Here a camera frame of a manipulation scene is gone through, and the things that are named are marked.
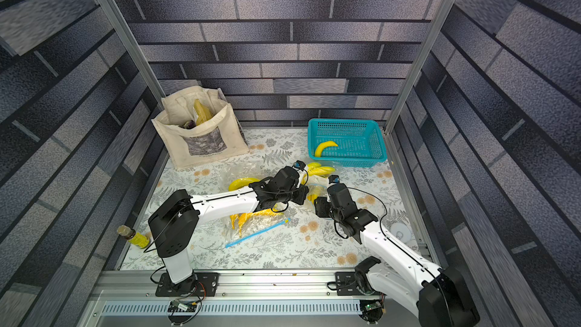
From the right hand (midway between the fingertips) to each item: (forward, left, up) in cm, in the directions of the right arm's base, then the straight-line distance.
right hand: (318, 200), depth 85 cm
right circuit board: (-32, -17, -12) cm, 38 cm away
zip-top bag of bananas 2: (+8, 0, +2) cm, 8 cm away
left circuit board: (-34, +45, -8) cm, 57 cm away
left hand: (+2, +3, +4) cm, 5 cm away
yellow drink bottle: (-16, +63, -1) cm, 65 cm away
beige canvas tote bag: (+20, +54, +10) cm, 58 cm away
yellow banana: (+32, -3, -6) cm, 33 cm away
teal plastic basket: (+37, -24, -8) cm, 45 cm away
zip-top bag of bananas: (-9, +29, -6) cm, 31 cm away
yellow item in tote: (+32, +49, +16) cm, 61 cm away
